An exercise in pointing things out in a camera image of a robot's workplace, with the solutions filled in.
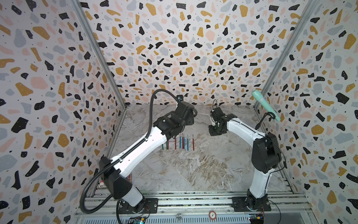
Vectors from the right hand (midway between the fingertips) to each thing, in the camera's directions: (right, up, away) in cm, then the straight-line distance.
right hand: (215, 132), depth 95 cm
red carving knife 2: (-27, -8, +3) cm, 29 cm away
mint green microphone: (+22, +21, -15) cm, 35 cm away
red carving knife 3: (-22, -6, +6) cm, 24 cm away
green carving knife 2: (-33, -9, +3) cm, 34 cm away
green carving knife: (-36, -10, +2) cm, 38 cm away
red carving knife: (-33, -9, +3) cm, 34 cm away
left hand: (-17, +12, -21) cm, 30 cm away
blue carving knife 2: (-19, -9, +3) cm, 21 cm away
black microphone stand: (+31, +11, -13) cm, 36 cm away
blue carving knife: (-24, -8, +5) cm, 26 cm away
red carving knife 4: (-15, -8, +5) cm, 17 cm away
